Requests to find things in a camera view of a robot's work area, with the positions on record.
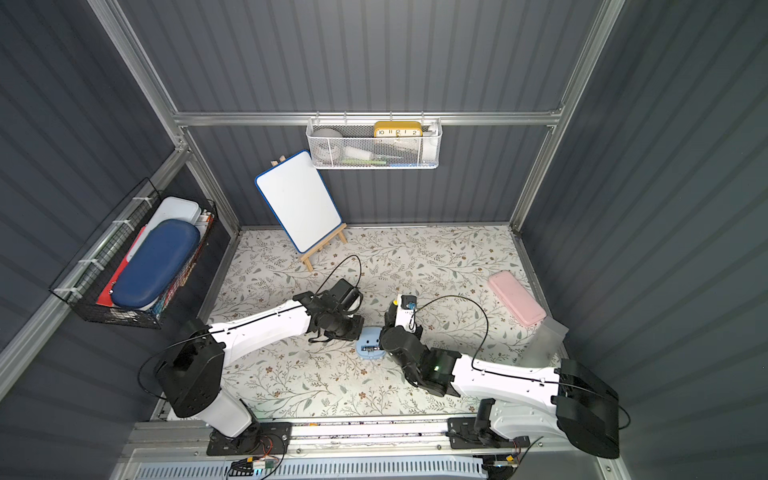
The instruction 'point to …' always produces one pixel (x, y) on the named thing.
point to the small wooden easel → (339, 231)
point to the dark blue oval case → (155, 263)
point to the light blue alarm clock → (368, 344)
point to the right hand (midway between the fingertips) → (392, 313)
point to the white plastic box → (176, 236)
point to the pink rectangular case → (515, 297)
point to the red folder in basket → (106, 296)
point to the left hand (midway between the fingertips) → (362, 336)
